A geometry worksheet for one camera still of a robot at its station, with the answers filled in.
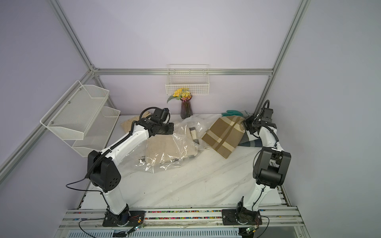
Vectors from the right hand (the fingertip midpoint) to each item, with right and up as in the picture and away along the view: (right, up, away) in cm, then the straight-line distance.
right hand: (242, 123), depth 93 cm
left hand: (-45, -5, -5) cm, 46 cm away
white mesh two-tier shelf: (-91, +2, -14) cm, 93 cm away
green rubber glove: (-1, +10, +27) cm, 29 cm away
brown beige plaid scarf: (-10, -8, +8) cm, 15 cm away
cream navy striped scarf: (-31, -8, +11) cm, 34 cm away
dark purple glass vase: (-37, +11, +17) cm, 42 cm away
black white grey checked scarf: (+4, -13, +7) cm, 15 cm away
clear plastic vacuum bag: (-38, -4, -4) cm, 39 cm away
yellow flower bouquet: (-38, +20, +7) cm, 44 cm away
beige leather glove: (-83, -1, +21) cm, 86 cm away
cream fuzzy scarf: (-51, -16, -2) cm, 54 cm away
